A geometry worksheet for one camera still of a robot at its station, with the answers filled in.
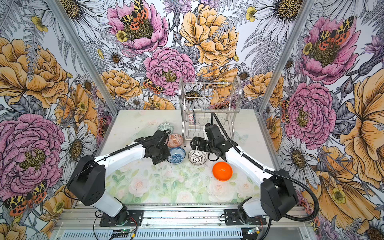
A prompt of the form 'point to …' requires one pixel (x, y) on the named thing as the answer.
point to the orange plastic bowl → (222, 171)
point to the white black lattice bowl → (197, 157)
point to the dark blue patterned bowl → (191, 118)
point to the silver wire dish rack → (199, 100)
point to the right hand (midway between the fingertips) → (197, 149)
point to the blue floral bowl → (177, 155)
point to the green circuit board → (255, 230)
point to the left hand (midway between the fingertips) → (167, 161)
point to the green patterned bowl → (165, 126)
